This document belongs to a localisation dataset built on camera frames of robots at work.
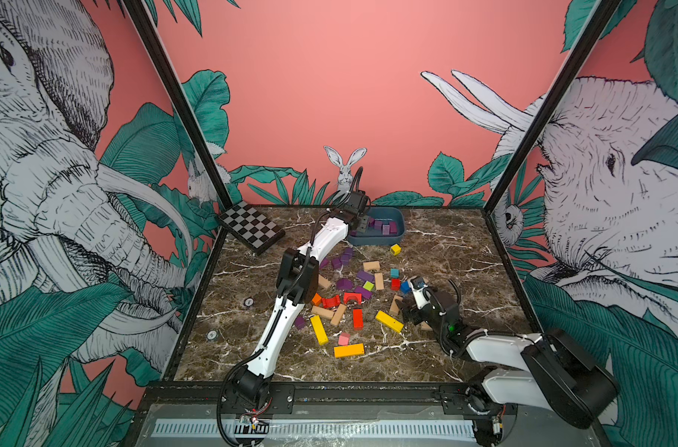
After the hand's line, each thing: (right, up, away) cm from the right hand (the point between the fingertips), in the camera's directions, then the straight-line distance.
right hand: (407, 289), depth 90 cm
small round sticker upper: (-53, -5, +3) cm, 54 cm away
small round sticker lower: (-62, -13, -4) cm, 64 cm away
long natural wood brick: (-28, +1, +8) cm, 29 cm away
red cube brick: (-3, 0, +6) cm, 7 cm away
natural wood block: (-5, -6, -2) cm, 8 cm away
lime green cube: (-12, 0, +6) cm, 13 cm away
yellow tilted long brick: (-6, -10, -2) cm, 12 cm away
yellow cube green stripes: (-1, +12, +14) cm, 19 cm away
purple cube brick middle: (-20, +9, +14) cm, 26 cm away
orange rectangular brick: (-30, -3, +1) cm, 30 cm away
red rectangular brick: (-16, -9, -2) cm, 19 cm away
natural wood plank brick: (-8, +1, +8) cm, 12 cm away
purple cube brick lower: (-24, +7, +11) cm, 27 cm away
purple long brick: (-13, +3, +9) cm, 16 cm away
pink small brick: (-21, -14, -6) cm, 26 cm away
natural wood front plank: (-27, -8, +1) cm, 28 cm away
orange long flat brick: (-19, -17, -7) cm, 27 cm away
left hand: (-14, +26, +17) cm, 34 cm away
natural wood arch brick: (-11, +6, +11) cm, 17 cm away
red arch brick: (-16, -3, +2) cm, 17 cm away
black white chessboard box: (-59, +22, +21) cm, 67 cm away
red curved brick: (-25, -5, +1) cm, 25 cm away
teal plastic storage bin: (-4, +21, +22) cm, 31 cm away
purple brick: (-1, +21, +22) cm, 30 cm away
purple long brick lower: (-13, -3, +5) cm, 14 cm away
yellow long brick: (-29, -12, -4) cm, 31 cm away
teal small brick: (-2, +4, +11) cm, 12 cm away
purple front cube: (-35, -10, -3) cm, 36 cm away
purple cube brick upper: (-19, +12, +17) cm, 28 cm away
